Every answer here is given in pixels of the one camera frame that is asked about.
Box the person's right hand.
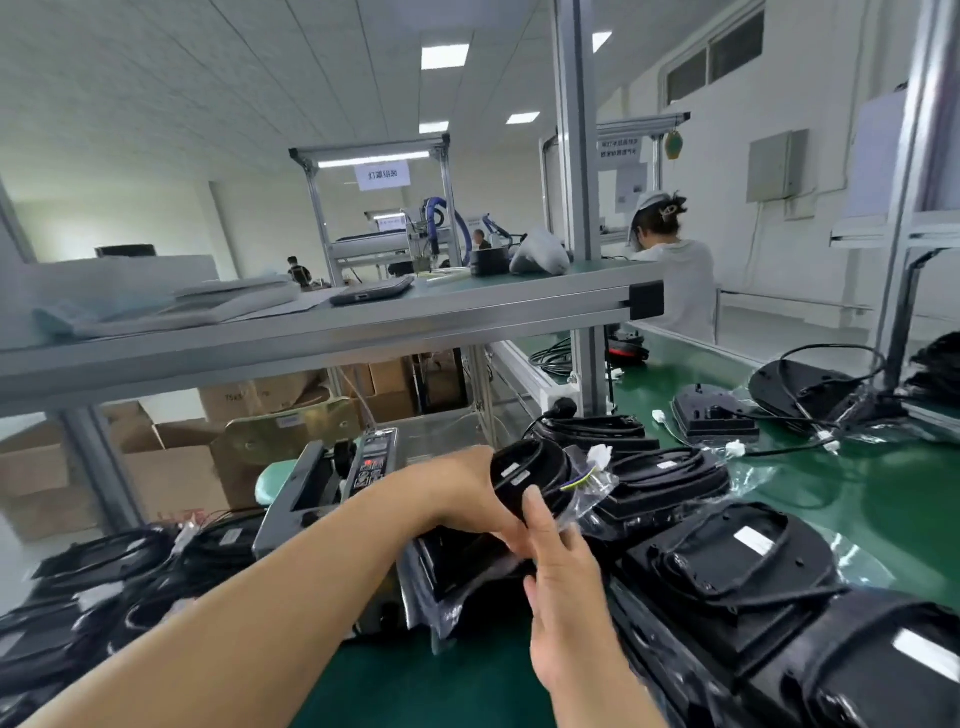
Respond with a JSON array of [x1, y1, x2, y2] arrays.
[[520, 483, 632, 704]]

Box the person's left hand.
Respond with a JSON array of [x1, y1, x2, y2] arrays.
[[402, 445, 531, 560]]

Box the group of bagged black lamps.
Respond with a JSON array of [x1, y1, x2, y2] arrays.
[[397, 405, 960, 728]]

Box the unbagged black lamps with cables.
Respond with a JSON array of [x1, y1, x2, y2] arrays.
[[667, 333, 960, 444]]

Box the bagged black lamp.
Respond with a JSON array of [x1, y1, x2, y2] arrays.
[[27, 525, 179, 594]]

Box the person's right forearm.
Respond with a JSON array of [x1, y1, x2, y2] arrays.
[[540, 660, 669, 728]]

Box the person's left forearm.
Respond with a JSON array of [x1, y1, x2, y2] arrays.
[[22, 465, 452, 728]]

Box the grey tape dispenser machine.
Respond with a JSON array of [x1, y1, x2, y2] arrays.
[[252, 427, 404, 632]]

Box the green round stool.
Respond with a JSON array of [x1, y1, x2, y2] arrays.
[[255, 457, 299, 507]]

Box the black phone on shelf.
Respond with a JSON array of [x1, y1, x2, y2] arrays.
[[330, 280, 414, 308]]

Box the grey metal shelf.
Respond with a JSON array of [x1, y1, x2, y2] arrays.
[[0, 258, 666, 419], [829, 214, 960, 249]]

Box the grey barcode scanner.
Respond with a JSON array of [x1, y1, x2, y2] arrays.
[[510, 229, 572, 276]]

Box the white flat scale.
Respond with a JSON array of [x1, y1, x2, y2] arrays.
[[75, 277, 302, 335]]

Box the white hanging sign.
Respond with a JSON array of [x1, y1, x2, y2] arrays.
[[355, 160, 411, 192]]

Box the white box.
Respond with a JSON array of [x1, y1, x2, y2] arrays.
[[0, 255, 219, 320]]

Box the white handset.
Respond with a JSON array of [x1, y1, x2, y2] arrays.
[[33, 300, 99, 339]]

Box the bundle of black cables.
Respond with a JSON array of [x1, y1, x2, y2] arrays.
[[532, 337, 575, 384]]

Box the aluminium workstation frame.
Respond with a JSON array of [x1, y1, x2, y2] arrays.
[[289, 135, 467, 287]]

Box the grey wall electrical box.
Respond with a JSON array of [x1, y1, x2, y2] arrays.
[[747, 130, 809, 204]]

